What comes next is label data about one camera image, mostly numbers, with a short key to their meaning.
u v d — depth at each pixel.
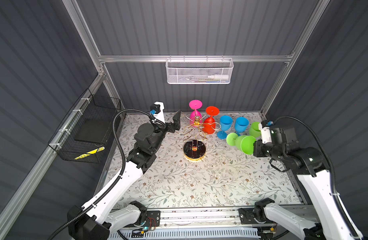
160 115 0.55
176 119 0.58
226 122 0.96
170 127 0.59
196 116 0.75
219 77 0.87
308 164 0.39
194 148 0.97
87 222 0.37
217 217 0.76
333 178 0.38
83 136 0.72
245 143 0.70
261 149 0.58
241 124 0.94
